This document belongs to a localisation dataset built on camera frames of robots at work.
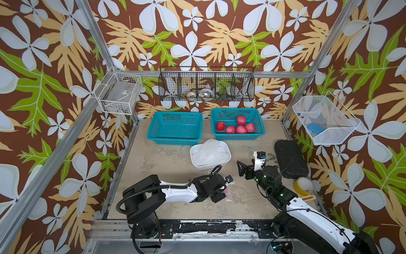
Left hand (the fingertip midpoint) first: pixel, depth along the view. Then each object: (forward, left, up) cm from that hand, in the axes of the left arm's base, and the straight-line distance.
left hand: (221, 185), depth 86 cm
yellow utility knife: (-6, -47, -2) cm, 48 cm away
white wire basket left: (+40, +57, +33) cm, 77 cm away
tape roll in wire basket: (+47, +17, +25) cm, 56 cm away
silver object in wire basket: (+51, +8, +24) cm, 57 cm away
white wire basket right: (+27, -55, +25) cm, 66 cm away
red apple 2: (+38, -9, +4) cm, 39 cm away
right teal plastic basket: (+53, -10, +1) cm, 54 cm away
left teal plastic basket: (+44, +30, -2) cm, 53 cm away
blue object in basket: (+21, -48, +24) cm, 58 cm away
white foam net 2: (+16, +6, +4) cm, 17 cm away
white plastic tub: (+24, -5, +3) cm, 24 cm away
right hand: (+8, -11, +13) cm, 19 cm away
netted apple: (-4, -3, +3) cm, 5 cm away
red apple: (+42, -3, +2) cm, 42 cm away
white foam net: (+22, +5, +8) cm, 24 cm away
